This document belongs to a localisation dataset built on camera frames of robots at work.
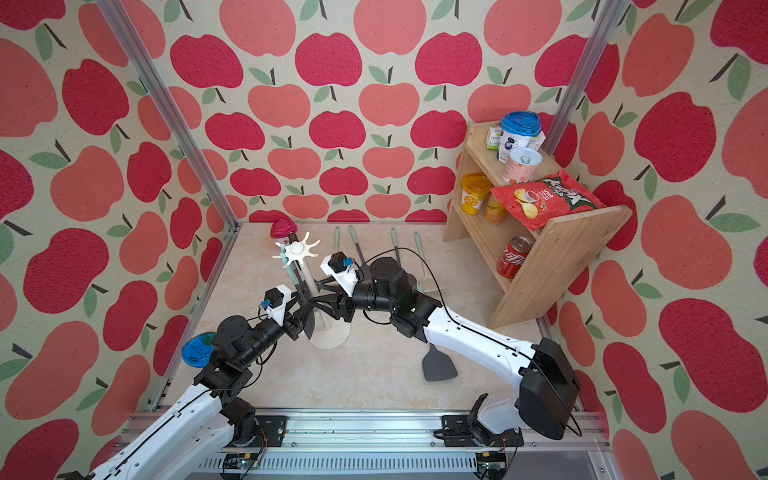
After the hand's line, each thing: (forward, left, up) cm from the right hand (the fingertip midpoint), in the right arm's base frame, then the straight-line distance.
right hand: (316, 296), depth 66 cm
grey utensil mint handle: (+42, 0, -29) cm, 51 cm away
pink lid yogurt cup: (+39, +27, -20) cm, 52 cm away
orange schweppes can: (+37, -46, -5) cm, 59 cm away
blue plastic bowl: (-8, +34, -19) cm, 40 cm away
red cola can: (+16, -46, 0) cm, 48 cm away
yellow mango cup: (+41, -39, +1) cm, 56 cm away
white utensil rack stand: (+3, +4, -28) cm, 29 cm away
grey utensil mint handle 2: (+43, -15, -29) cm, 54 cm away
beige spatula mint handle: (+44, -24, -30) cm, 58 cm away
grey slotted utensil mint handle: (-2, -31, -29) cm, 42 cm away
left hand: (+2, +3, -6) cm, 8 cm away
